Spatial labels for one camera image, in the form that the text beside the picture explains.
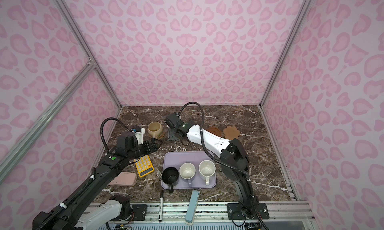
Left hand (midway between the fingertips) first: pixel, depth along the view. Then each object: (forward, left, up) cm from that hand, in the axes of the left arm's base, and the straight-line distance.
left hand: (158, 141), depth 79 cm
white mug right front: (-9, -26, -16) cm, 32 cm away
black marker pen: (-27, -2, -17) cm, 31 cm away
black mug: (-13, -5, -16) cm, 21 cm away
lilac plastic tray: (-2, -8, -17) cm, 19 cm away
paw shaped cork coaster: (+15, -44, -17) cm, 49 cm away
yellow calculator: (-6, +11, -17) cm, 21 cm away
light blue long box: (-28, -17, -17) cm, 37 cm away
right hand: (+9, -9, -4) cm, 13 cm away
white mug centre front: (-10, -15, -17) cm, 24 cm away
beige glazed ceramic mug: (+18, +8, -14) cm, 24 cm away
